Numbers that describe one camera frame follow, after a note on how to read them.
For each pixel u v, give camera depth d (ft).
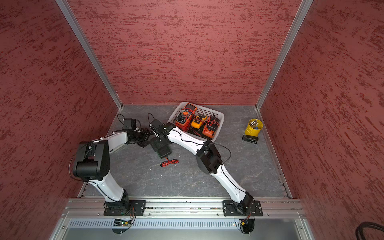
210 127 3.04
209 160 1.93
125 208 2.22
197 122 3.31
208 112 3.49
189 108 3.22
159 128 2.38
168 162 2.94
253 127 3.02
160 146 2.70
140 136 2.83
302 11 2.37
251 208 2.20
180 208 2.50
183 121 3.10
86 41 2.75
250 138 3.19
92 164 1.60
